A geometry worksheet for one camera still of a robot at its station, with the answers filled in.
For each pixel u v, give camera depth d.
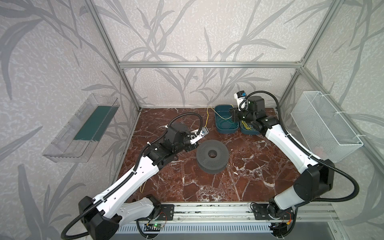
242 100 0.69
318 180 0.42
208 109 1.23
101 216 0.37
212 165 0.84
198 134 0.58
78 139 0.64
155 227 0.71
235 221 0.72
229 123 1.06
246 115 0.67
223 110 1.12
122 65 0.95
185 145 0.60
